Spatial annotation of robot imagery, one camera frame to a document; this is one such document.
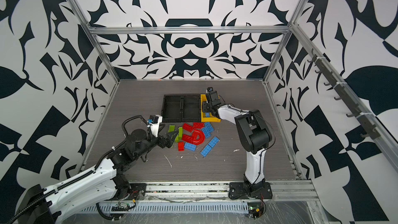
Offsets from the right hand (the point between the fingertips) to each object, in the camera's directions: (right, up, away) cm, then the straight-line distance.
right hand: (206, 102), depth 100 cm
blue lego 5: (0, -17, -7) cm, 18 cm away
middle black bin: (-10, -4, +9) cm, 14 cm away
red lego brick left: (-11, -14, -6) cm, 19 cm away
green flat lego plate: (-21, -15, -7) cm, 26 cm away
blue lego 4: (+2, -14, -5) cm, 15 cm away
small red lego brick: (-14, -23, -13) cm, 30 cm away
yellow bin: (+4, -10, +1) cm, 11 cm away
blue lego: (-10, -24, -13) cm, 28 cm away
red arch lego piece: (-8, -20, -11) cm, 24 cm away
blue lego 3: (+1, -7, -1) cm, 8 cm away
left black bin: (-23, -4, +9) cm, 25 cm away
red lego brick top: (-5, -13, -4) cm, 15 cm away
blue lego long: (-1, -25, -14) cm, 29 cm away
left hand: (-17, -10, -25) cm, 32 cm away
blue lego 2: (+4, -22, -11) cm, 24 cm away
